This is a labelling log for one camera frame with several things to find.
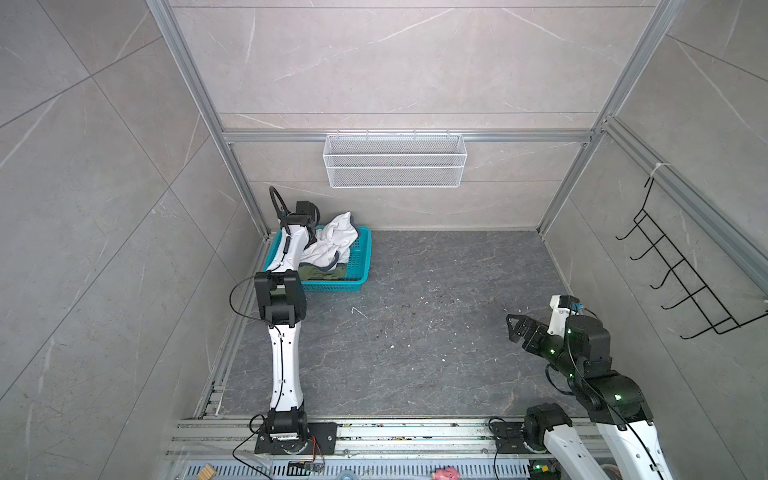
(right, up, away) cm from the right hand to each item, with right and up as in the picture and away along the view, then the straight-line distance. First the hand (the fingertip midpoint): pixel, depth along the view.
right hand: (520, 319), depth 72 cm
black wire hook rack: (+34, +3, -14) cm, 37 cm away
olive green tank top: (-59, +11, +22) cm, 64 cm away
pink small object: (-19, -33, -6) cm, 39 cm away
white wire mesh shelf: (-31, +48, +28) cm, 64 cm away
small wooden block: (-76, -35, -4) cm, 83 cm away
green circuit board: (+5, -36, -2) cm, 36 cm away
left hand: (-65, +23, +32) cm, 76 cm away
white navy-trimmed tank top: (-52, +20, +29) cm, 63 cm away
